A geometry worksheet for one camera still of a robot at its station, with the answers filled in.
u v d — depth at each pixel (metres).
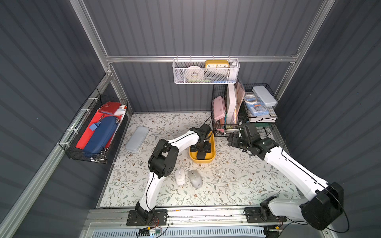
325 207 0.39
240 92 0.94
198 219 0.74
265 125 0.99
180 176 0.85
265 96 1.01
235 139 0.73
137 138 1.03
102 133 0.68
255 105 0.94
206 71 0.91
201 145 0.85
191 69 0.83
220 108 1.05
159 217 0.74
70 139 0.61
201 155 0.93
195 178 0.83
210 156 0.90
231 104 0.91
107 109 0.79
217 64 0.88
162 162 0.59
